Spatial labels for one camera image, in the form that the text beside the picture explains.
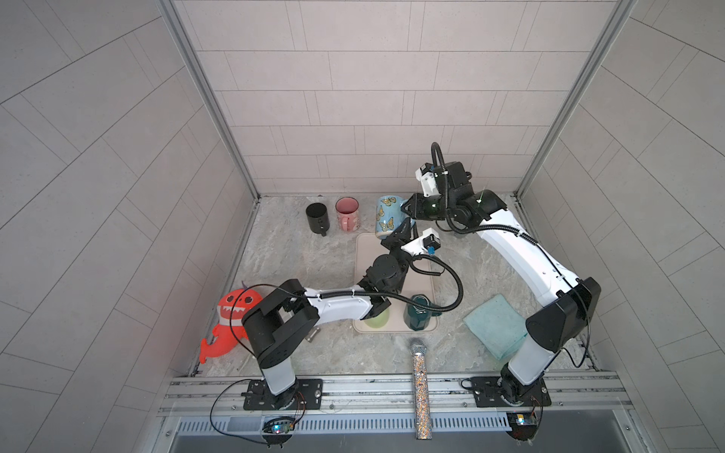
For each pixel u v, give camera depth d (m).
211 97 0.87
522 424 0.68
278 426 0.64
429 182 0.68
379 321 0.81
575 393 0.72
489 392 0.71
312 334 0.79
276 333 0.44
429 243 0.62
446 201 0.58
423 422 0.64
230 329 0.47
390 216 0.74
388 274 0.57
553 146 0.99
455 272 0.59
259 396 0.69
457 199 0.57
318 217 0.99
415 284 0.94
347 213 0.98
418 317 0.77
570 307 0.42
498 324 0.83
